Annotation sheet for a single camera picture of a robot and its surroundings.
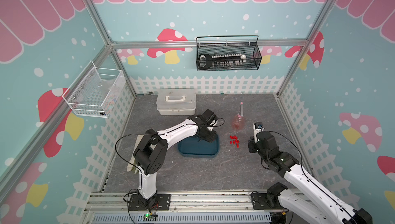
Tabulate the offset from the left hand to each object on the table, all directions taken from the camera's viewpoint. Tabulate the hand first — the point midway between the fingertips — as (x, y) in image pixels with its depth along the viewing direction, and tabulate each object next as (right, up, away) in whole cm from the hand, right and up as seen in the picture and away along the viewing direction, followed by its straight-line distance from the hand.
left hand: (210, 139), depth 89 cm
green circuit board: (-30, -34, -16) cm, 48 cm away
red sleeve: (+14, 0, +8) cm, 16 cm away
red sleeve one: (+17, -2, +5) cm, 18 cm away
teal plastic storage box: (-10, -5, +2) cm, 12 cm away
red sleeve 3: (+13, -3, +6) cm, 14 cm away
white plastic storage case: (-22, +23, +11) cm, 33 cm away
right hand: (+22, +3, -8) cm, 23 cm away
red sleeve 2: (+16, 0, +8) cm, 18 cm away
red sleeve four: (+17, -5, +5) cm, 18 cm away
